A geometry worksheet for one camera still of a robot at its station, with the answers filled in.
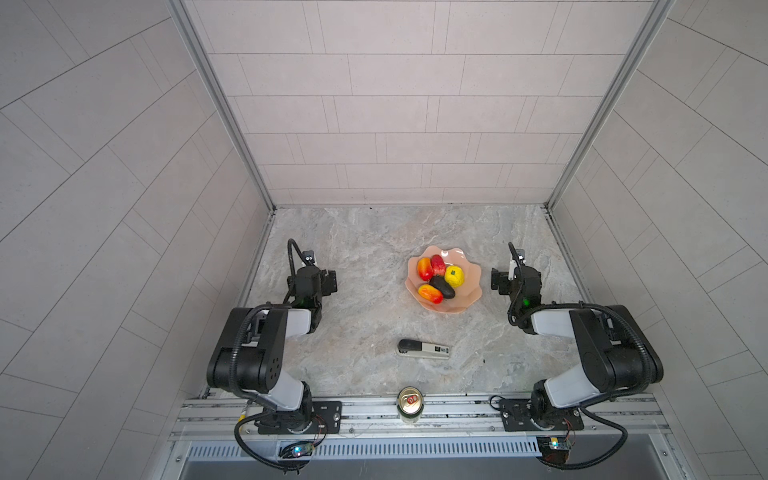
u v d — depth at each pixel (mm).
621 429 609
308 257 788
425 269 922
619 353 444
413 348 795
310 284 695
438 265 939
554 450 680
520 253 802
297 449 654
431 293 868
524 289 704
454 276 905
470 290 905
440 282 913
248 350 445
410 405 642
